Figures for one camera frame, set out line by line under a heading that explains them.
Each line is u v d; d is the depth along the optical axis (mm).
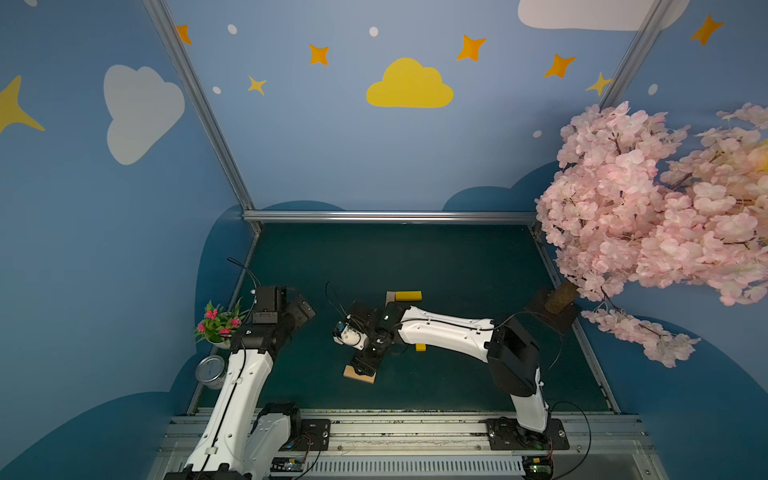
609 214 628
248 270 1109
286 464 718
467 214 1586
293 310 718
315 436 746
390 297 1009
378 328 614
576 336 950
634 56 764
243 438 436
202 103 840
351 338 745
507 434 746
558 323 949
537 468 731
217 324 781
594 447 718
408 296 1009
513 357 477
